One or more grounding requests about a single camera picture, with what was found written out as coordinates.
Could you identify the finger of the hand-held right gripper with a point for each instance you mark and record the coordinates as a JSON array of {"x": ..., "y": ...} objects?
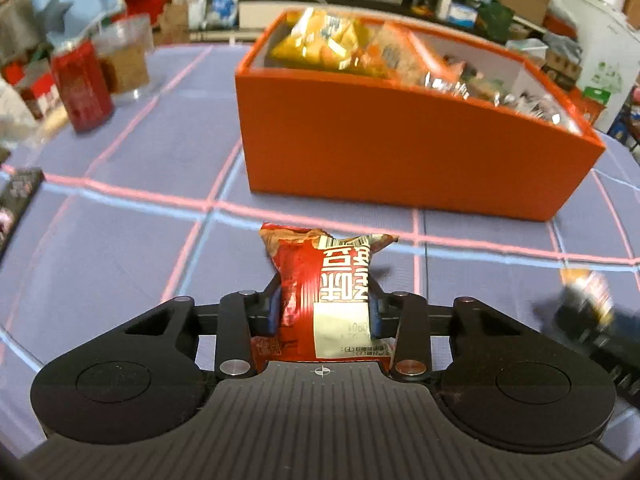
[{"x": 565, "y": 325}]

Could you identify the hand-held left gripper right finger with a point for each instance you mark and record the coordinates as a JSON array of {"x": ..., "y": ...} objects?
[{"x": 410, "y": 330}]

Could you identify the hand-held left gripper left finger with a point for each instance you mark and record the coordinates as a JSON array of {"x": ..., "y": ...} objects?
[{"x": 273, "y": 312}]

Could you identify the red snack packet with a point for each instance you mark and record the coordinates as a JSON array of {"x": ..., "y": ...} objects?
[{"x": 300, "y": 285}]

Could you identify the orange white snack packet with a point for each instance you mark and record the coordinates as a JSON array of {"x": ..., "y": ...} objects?
[{"x": 587, "y": 287}]

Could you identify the orange cardboard box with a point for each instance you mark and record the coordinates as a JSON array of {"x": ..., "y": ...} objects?
[{"x": 400, "y": 150}]

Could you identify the pile of mixed snack packets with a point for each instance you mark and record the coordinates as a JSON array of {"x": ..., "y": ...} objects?
[{"x": 500, "y": 95}]

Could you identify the clear bag of yellow pastries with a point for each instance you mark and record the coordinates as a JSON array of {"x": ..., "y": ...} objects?
[{"x": 405, "y": 55}]

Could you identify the yellow chips bag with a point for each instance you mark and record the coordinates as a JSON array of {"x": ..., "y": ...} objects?
[{"x": 320, "y": 40}]

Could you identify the purple plaid tablecloth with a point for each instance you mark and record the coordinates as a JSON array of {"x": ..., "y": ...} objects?
[{"x": 150, "y": 160}]

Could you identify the black smartphone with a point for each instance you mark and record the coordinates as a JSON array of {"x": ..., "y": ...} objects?
[{"x": 17, "y": 210}]

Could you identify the white appliance with green decals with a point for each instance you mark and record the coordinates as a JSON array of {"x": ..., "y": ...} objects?
[{"x": 605, "y": 50}]

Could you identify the clear plastic cup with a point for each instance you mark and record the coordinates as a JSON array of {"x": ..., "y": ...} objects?
[{"x": 125, "y": 60}]

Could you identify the red drink can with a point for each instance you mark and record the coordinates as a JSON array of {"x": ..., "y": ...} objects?
[{"x": 82, "y": 87}]

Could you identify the brown paper bag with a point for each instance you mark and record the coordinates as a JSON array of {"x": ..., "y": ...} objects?
[{"x": 175, "y": 22}]

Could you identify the blue and white bag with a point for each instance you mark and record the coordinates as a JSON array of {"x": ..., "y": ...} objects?
[{"x": 224, "y": 5}]

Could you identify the dark green gift bag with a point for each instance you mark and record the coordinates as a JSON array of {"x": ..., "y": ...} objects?
[{"x": 496, "y": 21}]

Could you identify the blue tissue box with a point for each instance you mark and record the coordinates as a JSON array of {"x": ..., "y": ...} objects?
[{"x": 462, "y": 15}]

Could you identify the white plastic bag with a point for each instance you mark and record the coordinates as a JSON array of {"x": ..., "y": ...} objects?
[{"x": 194, "y": 2}]

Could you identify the red and white cartons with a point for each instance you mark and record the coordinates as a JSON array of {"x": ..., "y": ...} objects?
[{"x": 35, "y": 92}]

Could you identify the open brown cardboard box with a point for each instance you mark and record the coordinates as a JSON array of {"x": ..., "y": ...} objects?
[{"x": 525, "y": 0}]

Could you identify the grey printed cardboard box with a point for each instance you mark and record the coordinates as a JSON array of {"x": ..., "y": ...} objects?
[{"x": 20, "y": 30}]

